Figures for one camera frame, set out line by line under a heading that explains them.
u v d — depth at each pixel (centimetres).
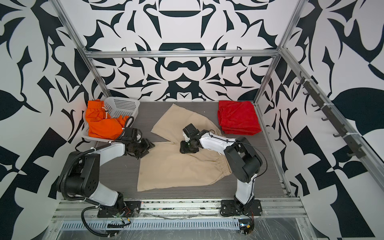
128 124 95
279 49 89
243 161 49
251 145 51
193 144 70
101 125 95
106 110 102
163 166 87
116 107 112
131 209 74
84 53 89
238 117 110
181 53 94
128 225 70
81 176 45
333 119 55
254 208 74
